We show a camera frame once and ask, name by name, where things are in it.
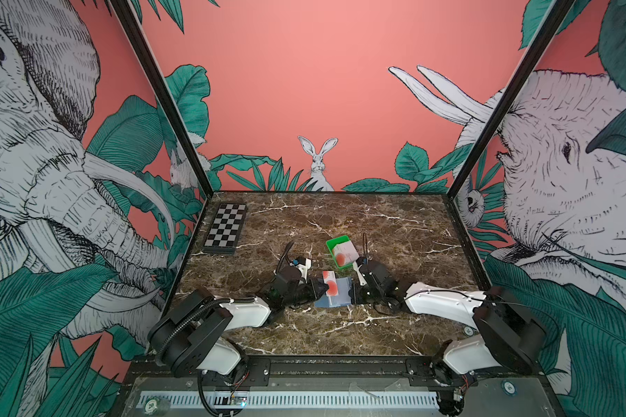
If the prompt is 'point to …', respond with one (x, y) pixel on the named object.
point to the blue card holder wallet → (342, 298)
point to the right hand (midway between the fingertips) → (346, 290)
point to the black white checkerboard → (225, 230)
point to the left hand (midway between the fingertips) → (333, 285)
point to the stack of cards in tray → (345, 253)
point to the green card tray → (330, 245)
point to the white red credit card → (329, 278)
